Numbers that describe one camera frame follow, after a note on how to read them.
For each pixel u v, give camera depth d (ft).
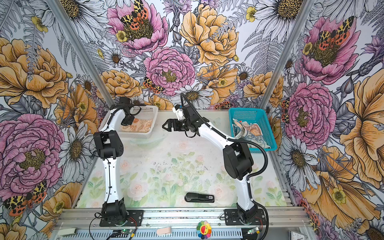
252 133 3.34
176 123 2.58
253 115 4.05
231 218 2.43
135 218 2.41
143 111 3.18
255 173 1.69
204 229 2.30
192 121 2.35
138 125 3.58
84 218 2.50
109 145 2.18
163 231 2.26
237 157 1.77
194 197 2.49
